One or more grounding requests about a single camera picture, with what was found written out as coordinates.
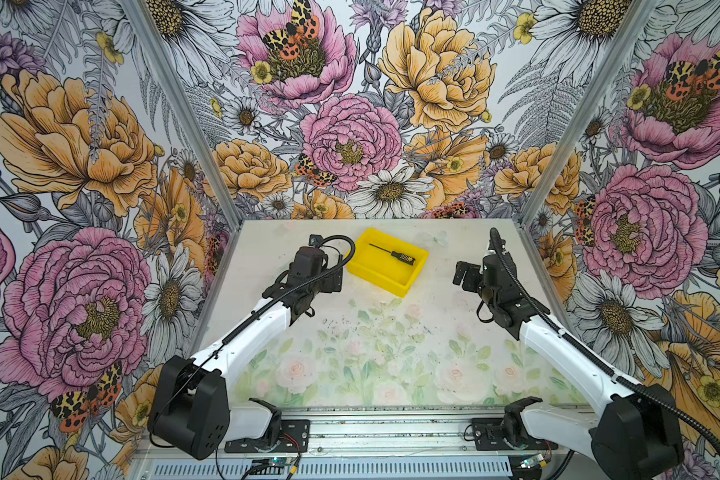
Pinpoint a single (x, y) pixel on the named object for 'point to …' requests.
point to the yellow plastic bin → (387, 262)
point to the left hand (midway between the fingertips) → (321, 277)
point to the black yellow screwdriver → (400, 256)
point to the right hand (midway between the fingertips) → (472, 275)
